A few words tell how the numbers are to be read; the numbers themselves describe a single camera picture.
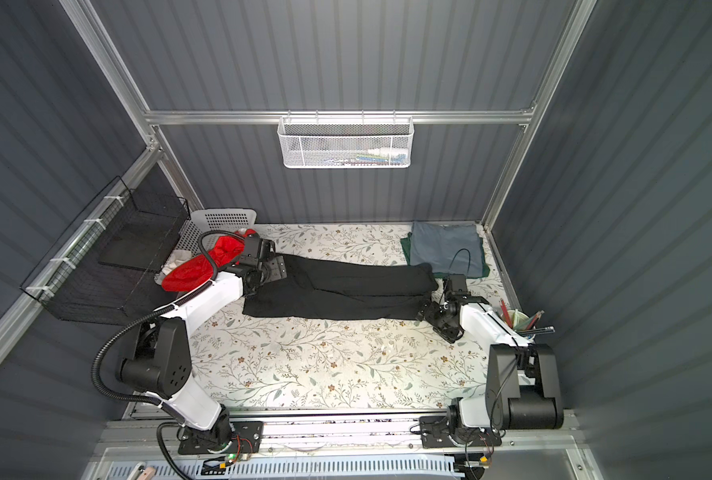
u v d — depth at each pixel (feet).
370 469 2.53
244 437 2.38
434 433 2.41
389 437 2.47
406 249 3.65
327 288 3.25
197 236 3.68
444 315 2.19
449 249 3.56
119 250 2.48
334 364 2.80
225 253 3.05
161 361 1.52
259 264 2.38
